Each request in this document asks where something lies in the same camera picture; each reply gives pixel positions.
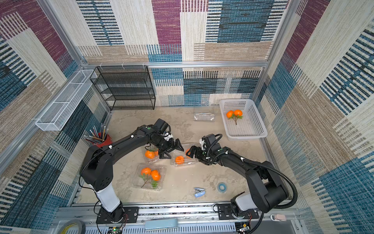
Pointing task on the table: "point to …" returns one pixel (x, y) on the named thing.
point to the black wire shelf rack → (125, 87)
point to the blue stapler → (199, 192)
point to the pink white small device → (278, 217)
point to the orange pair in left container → (151, 154)
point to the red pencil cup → (102, 139)
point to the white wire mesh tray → (61, 111)
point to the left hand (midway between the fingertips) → (179, 153)
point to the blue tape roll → (222, 187)
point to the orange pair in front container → (155, 174)
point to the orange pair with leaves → (234, 114)
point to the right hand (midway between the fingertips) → (193, 158)
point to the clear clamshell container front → (149, 176)
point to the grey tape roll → (64, 229)
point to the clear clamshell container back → (204, 116)
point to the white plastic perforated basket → (241, 119)
